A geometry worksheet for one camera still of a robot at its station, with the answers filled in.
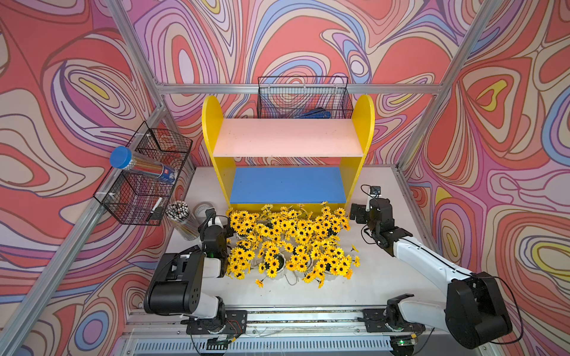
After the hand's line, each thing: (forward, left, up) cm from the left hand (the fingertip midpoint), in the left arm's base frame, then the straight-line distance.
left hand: (221, 217), depth 90 cm
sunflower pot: (-7, -12, +7) cm, 16 cm away
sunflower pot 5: (-20, -11, +4) cm, 23 cm away
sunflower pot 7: (-20, -32, +5) cm, 38 cm away
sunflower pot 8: (-21, -40, +5) cm, 45 cm away
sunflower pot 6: (-21, -23, +6) cm, 31 cm away
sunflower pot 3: (-9, -34, +5) cm, 35 cm away
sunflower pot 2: (-8, -24, +6) cm, 26 cm away
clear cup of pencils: (-5, +12, +9) cm, 16 cm away
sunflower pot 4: (-7, -43, +7) cm, 45 cm away
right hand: (+1, -59, +4) cm, 59 cm away
